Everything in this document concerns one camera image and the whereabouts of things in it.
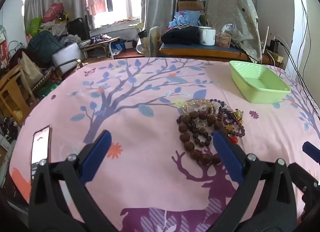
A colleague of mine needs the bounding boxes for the dark folded clothing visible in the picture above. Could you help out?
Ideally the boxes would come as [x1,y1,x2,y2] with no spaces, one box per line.
[161,25,200,45]

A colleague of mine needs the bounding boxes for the clear plastic bag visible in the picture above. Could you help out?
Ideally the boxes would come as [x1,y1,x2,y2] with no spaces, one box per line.
[221,23,237,35]

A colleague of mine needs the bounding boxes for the grey dotted cloth cover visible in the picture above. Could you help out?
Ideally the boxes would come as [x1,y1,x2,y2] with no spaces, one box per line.
[205,0,262,63]

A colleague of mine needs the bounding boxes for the white enamel mug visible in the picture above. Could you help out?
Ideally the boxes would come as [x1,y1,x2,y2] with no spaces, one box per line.
[198,26,216,46]

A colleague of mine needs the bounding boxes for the white router antenna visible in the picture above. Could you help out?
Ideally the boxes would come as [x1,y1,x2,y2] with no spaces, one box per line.
[262,26,270,55]

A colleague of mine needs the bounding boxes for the small woven basket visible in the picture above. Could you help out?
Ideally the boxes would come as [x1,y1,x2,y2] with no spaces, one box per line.
[215,33,232,47]

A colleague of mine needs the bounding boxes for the yellow crystal bead bracelet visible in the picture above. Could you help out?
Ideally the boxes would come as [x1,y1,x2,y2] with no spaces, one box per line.
[182,99,215,116]

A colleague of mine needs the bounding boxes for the blue clothes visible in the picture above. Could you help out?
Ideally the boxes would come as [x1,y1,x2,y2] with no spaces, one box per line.
[169,11,202,29]

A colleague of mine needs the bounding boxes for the dark green bag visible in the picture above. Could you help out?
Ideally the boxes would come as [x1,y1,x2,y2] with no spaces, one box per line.
[27,31,63,57]

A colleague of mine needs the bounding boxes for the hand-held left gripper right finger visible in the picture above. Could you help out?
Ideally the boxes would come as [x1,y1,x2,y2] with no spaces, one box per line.
[212,129,298,232]

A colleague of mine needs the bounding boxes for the pink printed bed sheet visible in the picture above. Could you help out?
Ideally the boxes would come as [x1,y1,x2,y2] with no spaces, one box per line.
[9,57,320,232]

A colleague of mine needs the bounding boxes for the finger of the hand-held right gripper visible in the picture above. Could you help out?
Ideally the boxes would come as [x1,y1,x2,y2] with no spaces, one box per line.
[302,141,320,166]
[287,162,320,220]

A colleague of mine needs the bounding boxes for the red bag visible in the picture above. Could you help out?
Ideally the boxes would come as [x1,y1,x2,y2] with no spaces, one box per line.
[42,2,64,22]

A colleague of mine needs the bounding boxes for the black bag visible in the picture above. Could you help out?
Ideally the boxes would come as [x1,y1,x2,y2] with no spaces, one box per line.
[67,18,87,40]

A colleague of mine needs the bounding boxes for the red bead charm string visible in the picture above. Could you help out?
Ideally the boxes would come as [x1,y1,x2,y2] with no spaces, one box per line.
[225,124,239,145]

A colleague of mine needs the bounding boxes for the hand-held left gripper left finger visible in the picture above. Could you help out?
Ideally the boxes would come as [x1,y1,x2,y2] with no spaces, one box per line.
[28,129,118,232]

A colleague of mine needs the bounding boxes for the white fan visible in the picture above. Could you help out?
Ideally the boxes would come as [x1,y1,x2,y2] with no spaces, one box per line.
[136,23,162,57]

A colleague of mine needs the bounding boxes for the white padded chair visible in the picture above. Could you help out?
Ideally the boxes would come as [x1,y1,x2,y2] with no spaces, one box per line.
[52,42,83,68]

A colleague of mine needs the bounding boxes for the wooden chair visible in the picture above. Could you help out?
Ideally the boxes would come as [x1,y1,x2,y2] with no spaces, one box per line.
[0,64,35,122]

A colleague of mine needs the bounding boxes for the large brown bead bracelet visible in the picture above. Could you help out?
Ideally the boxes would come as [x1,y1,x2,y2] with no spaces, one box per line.
[177,110,224,165]

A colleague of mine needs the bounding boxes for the smartphone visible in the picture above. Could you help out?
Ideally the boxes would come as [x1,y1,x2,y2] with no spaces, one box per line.
[30,126,52,172]

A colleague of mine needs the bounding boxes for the small wooden table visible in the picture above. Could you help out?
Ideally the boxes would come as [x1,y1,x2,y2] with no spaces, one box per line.
[81,36,123,60]

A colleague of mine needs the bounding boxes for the green plastic bag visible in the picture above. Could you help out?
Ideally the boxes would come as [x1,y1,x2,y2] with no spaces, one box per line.
[26,17,43,36]

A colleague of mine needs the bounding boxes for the brown paper bag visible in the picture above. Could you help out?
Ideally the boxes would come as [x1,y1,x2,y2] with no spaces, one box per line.
[21,52,44,87]

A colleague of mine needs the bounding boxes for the purple amethyst bead strand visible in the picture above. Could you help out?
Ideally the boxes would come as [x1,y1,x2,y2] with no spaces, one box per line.
[210,99,247,139]

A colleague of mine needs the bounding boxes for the wooden desk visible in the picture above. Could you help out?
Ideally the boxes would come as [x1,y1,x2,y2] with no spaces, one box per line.
[159,42,284,64]

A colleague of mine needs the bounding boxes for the black cable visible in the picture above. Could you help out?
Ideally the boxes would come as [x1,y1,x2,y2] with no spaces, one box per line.
[295,0,320,112]

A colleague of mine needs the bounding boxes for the dark purple bead bracelet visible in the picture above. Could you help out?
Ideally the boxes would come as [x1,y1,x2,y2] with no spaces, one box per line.
[189,121,213,147]

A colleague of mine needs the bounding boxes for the cardboard box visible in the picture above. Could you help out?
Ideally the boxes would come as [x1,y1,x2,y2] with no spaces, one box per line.
[177,1,205,12]

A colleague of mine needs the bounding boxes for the green plastic basket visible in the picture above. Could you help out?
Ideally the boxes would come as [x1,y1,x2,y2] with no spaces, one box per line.
[229,60,292,104]

